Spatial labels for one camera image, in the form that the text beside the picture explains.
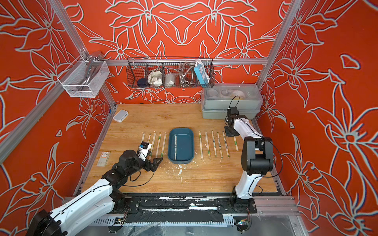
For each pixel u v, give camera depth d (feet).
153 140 3.21
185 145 3.17
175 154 3.01
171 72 3.14
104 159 2.88
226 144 3.13
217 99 3.41
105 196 1.79
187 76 2.71
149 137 3.28
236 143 2.87
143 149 2.29
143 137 3.29
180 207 2.41
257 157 1.60
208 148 3.11
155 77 3.03
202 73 2.87
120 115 3.65
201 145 3.12
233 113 2.50
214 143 3.19
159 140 3.21
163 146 3.11
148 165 2.34
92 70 2.44
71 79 2.55
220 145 3.11
